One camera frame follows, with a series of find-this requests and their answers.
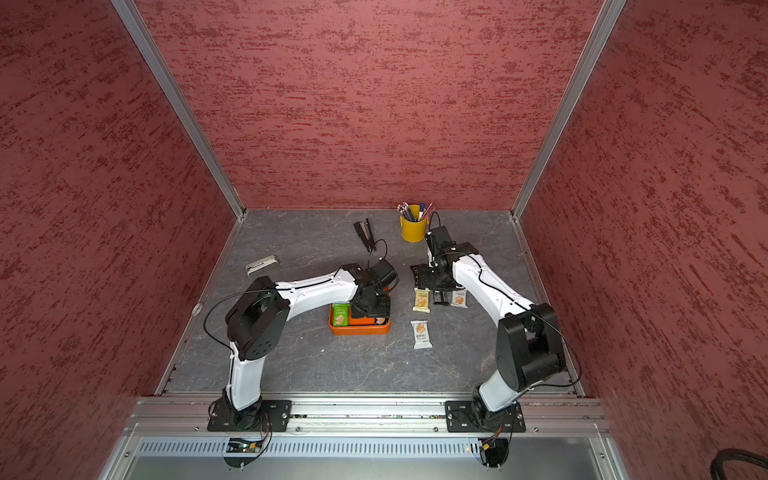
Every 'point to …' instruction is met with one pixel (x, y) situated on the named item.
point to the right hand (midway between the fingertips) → (427, 288)
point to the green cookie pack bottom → (341, 314)
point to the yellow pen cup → (414, 231)
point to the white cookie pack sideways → (459, 299)
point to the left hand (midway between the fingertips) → (375, 318)
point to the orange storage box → (357, 326)
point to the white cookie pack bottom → (421, 334)
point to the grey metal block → (255, 267)
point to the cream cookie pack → (421, 300)
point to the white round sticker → (196, 309)
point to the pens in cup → (424, 212)
